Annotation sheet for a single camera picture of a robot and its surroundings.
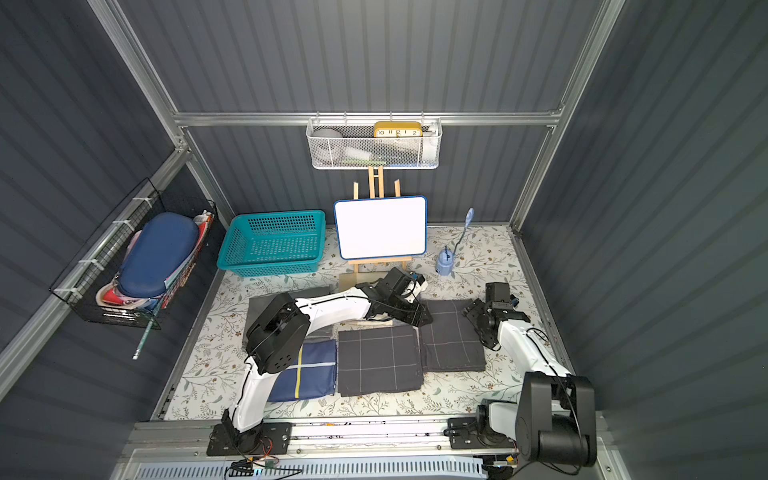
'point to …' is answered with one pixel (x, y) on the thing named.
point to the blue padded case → (156, 253)
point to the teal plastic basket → (274, 242)
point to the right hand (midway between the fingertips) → (481, 319)
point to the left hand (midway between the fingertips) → (431, 324)
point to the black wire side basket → (89, 284)
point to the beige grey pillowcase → (350, 280)
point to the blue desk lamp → (445, 258)
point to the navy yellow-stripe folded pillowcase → (314, 374)
